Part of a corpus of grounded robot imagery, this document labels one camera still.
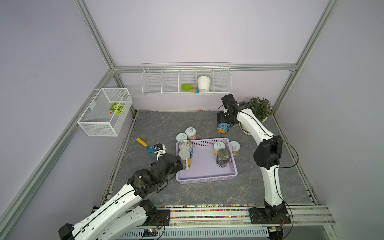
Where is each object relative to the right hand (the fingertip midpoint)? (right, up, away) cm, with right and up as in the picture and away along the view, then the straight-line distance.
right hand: (224, 118), depth 96 cm
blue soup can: (-24, -16, -7) cm, 30 cm away
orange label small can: (+7, -18, -2) cm, 19 cm away
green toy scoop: (-25, +21, +4) cm, 32 cm away
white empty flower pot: (-13, +22, -4) cm, 26 cm away
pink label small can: (-22, -10, +6) cm, 25 cm away
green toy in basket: (-61, +4, -14) cm, 62 cm away
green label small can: (-28, -12, +3) cm, 31 cm away
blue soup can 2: (-1, -6, -1) cm, 6 cm away
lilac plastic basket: (-13, -31, -4) cm, 34 cm away
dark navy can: (-3, -23, -11) cm, 26 cm away
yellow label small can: (-4, -18, -2) cm, 18 cm away
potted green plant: (+23, +7, -2) cm, 24 cm away
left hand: (-29, -23, -21) cm, 43 cm away
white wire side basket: (-62, -2, -29) cm, 68 cm away
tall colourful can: (-24, -21, -15) cm, 36 cm away
